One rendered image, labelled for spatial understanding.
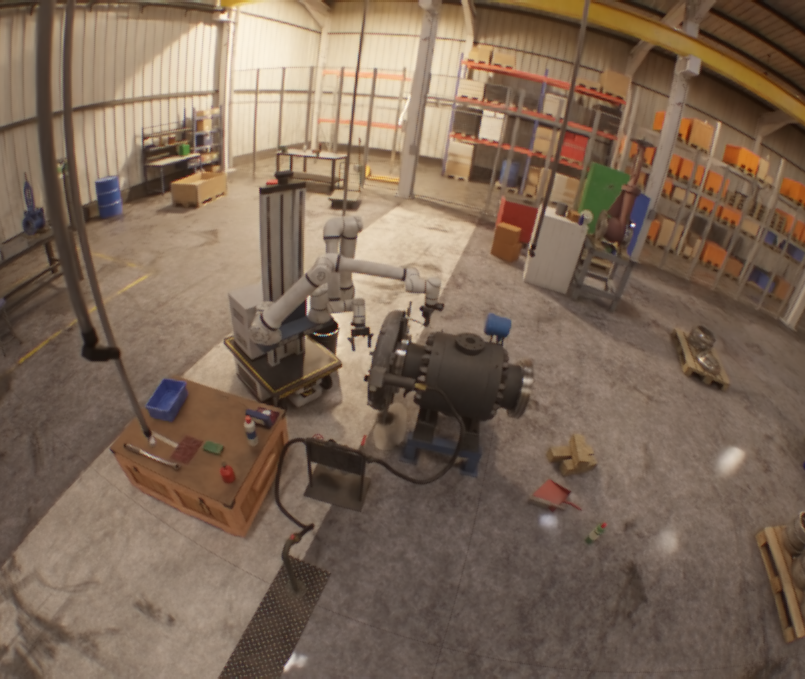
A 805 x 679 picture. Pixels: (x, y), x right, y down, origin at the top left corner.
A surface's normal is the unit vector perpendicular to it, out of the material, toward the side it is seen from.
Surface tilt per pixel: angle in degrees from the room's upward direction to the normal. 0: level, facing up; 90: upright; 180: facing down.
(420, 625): 0
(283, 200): 90
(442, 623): 0
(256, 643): 0
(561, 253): 90
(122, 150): 90
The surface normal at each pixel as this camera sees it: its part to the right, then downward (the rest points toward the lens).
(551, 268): -0.30, 0.51
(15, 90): 0.95, 0.27
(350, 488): 0.13, -0.81
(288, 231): 0.73, 0.47
